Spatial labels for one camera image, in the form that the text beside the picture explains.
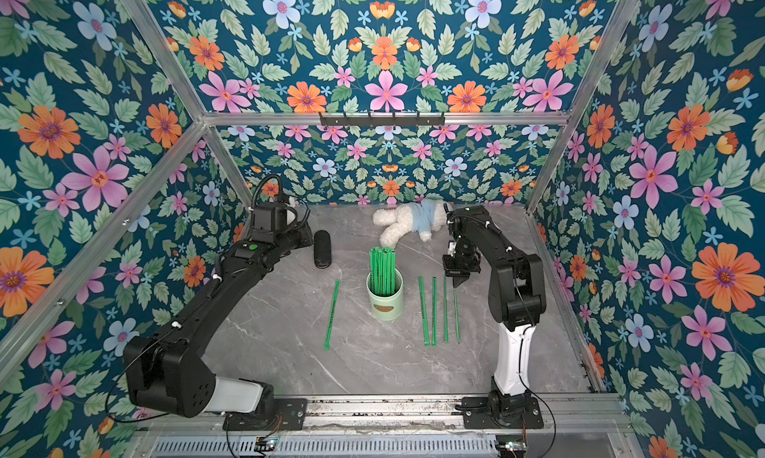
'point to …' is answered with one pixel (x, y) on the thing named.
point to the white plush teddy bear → (423, 217)
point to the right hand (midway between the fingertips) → (462, 280)
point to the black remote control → (322, 249)
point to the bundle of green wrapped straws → (382, 270)
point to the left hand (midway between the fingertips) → (312, 225)
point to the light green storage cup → (387, 308)
